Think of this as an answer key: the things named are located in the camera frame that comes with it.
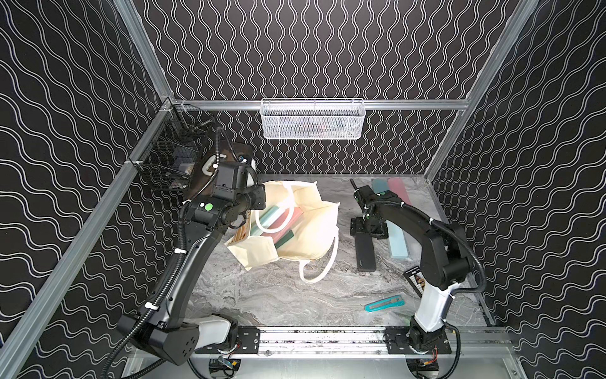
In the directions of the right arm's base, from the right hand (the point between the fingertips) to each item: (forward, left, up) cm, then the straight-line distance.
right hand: (365, 234), depth 93 cm
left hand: (-2, +37, +29) cm, 47 cm away
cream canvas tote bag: (+6, +26, +1) cm, 27 cm away
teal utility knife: (-24, -5, -7) cm, 25 cm away
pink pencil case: (+31, -21, -4) cm, 37 cm away
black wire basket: (+22, +76, +22) cm, 82 cm away
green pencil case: (+3, +39, +5) cm, 39 cm away
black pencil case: (-4, -1, -6) cm, 8 cm away
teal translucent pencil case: (+32, -13, -5) cm, 35 cm away
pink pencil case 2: (+8, +27, +3) cm, 28 cm away
